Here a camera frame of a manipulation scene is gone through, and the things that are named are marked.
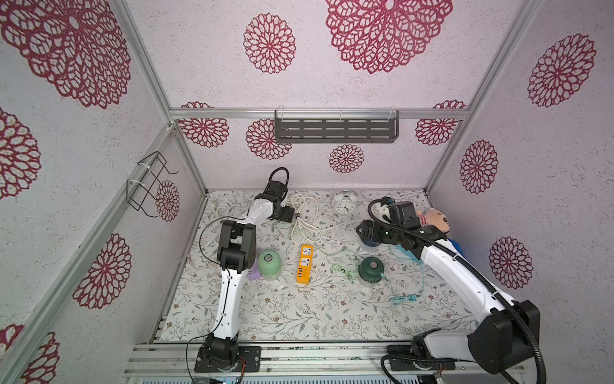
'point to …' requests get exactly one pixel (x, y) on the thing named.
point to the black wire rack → (142, 190)
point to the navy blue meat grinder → (369, 242)
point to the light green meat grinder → (269, 264)
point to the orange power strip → (305, 265)
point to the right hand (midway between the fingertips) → (365, 227)
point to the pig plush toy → (435, 218)
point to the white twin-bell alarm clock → (345, 202)
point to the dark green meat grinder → (370, 269)
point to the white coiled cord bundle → (307, 209)
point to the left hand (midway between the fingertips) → (283, 214)
